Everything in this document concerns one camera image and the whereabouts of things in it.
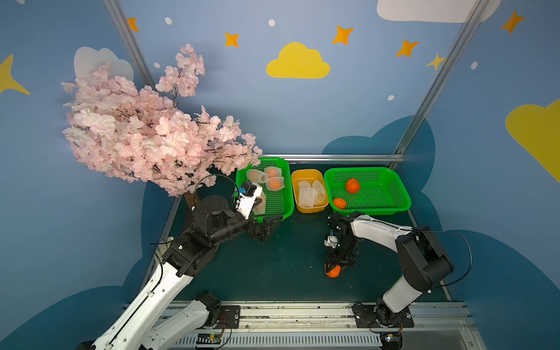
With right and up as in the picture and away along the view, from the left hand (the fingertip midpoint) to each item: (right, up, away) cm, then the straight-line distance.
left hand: (270, 204), depth 63 cm
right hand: (+24, -27, +21) cm, 42 cm away
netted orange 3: (0, +7, +43) cm, 43 cm away
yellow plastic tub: (+18, +11, +48) cm, 52 cm away
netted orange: (-10, +10, +44) cm, 46 cm away
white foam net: (+15, +2, +36) cm, 39 cm away
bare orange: (+30, -2, +35) cm, 47 cm away
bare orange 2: (+23, -27, +17) cm, 39 cm away
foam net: (+21, +3, +38) cm, 43 cm away
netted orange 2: (-1, +13, +48) cm, 50 cm away
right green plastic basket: (+47, +4, +48) cm, 67 cm away
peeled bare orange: (+39, +6, +44) cm, 59 cm away
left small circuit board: (-22, -47, +10) cm, 52 cm away
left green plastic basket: (+1, -3, +38) cm, 39 cm away
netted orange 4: (-7, -5, +36) cm, 37 cm away
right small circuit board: (+41, -48, +10) cm, 64 cm away
